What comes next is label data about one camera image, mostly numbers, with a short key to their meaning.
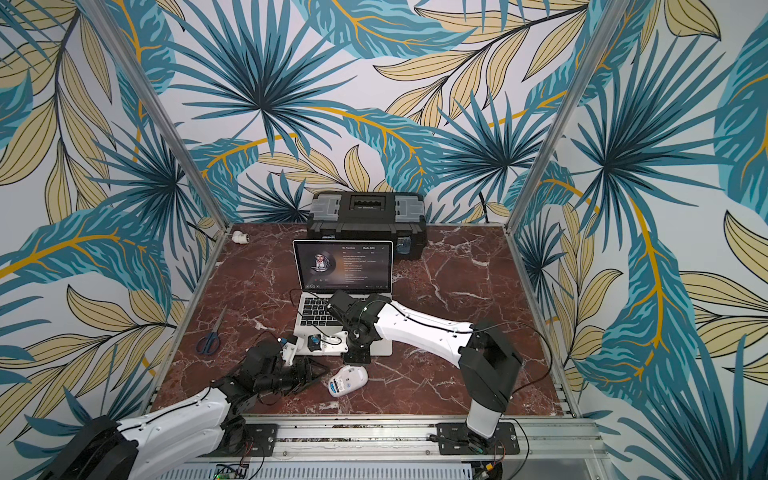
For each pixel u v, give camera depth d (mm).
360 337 567
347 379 803
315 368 748
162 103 854
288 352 781
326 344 672
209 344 879
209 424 565
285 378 721
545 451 736
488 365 439
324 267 927
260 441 726
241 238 1123
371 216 980
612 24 698
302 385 726
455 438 739
